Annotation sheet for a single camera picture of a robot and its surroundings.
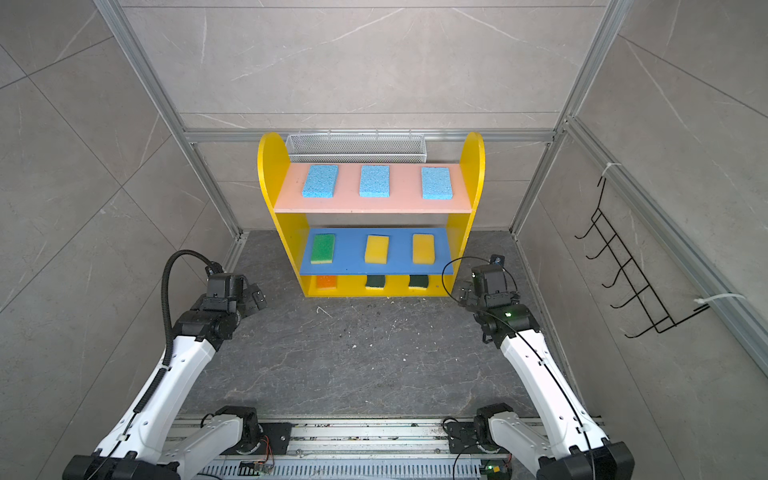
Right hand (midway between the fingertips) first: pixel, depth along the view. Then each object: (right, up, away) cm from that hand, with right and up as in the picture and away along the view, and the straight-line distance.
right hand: (486, 288), depth 79 cm
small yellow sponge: (-30, +11, +14) cm, 35 cm away
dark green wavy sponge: (-16, 0, +21) cm, 27 cm away
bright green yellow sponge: (-48, +11, +16) cm, 52 cm away
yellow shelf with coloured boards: (-33, +19, +36) cm, 52 cm away
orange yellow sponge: (-48, 0, +22) cm, 53 cm away
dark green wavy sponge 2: (-31, 0, +22) cm, 38 cm away
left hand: (-67, -1, -1) cm, 67 cm away
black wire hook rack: (+30, -2, -17) cm, 34 cm away
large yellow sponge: (-15, +11, +15) cm, 24 cm away
